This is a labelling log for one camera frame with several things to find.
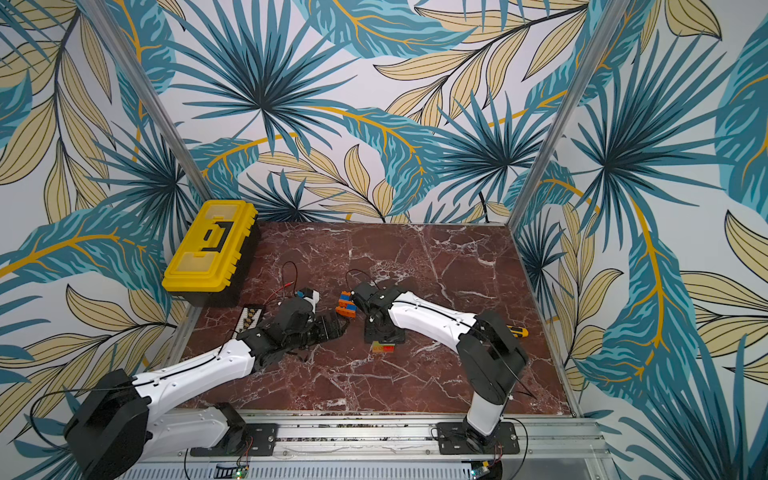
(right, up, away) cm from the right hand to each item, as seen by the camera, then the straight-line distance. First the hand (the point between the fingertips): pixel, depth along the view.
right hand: (379, 337), depth 86 cm
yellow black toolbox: (-48, +20, 0) cm, 52 cm away
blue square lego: (-11, +10, +12) cm, 19 cm away
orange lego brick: (-12, +12, +12) cm, 20 cm away
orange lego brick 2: (-12, +6, +9) cm, 16 cm away
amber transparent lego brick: (-1, -3, +2) cm, 4 cm away
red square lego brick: (+3, -3, +1) cm, 4 cm away
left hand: (-11, +3, -3) cm, 12 cm away
